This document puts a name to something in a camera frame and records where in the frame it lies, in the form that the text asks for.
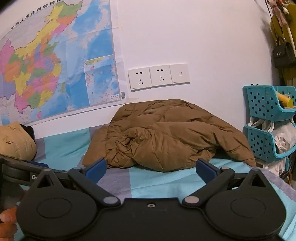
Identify teal perforated plastic basket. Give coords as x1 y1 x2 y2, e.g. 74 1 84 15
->
245 125 296 159
242 85 296 122

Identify person's left hand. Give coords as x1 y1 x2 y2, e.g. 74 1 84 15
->
0 206 18 232

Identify olive brown padded trousers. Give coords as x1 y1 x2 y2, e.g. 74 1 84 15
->
82 99 257 172

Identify white plastic bag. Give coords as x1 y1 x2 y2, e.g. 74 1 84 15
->
264 122 296 169

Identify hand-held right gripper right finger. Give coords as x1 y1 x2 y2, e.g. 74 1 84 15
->
182 159 269 207

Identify white wall socket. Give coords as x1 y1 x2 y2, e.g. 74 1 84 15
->
149 65 172 88
128 67 152 92

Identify yellow padded quilt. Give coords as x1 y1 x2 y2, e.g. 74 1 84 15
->
0 122 38 161

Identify yellow tube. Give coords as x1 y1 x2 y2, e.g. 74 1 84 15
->
277 92 294 109

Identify pink plush toy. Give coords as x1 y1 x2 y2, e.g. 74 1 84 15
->
271 0 289 26

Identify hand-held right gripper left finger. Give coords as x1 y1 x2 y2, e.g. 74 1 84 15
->
31 159 121 207

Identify olive yellow hanging coat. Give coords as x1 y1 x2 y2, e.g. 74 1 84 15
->
270 0 296 86

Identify colourful wall map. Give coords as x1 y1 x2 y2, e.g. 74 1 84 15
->
0 0 123 126

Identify black handbag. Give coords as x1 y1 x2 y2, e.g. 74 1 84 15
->
273 37 296 69

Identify teal grey striped bed sheet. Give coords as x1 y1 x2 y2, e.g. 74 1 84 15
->
30 126 296 241

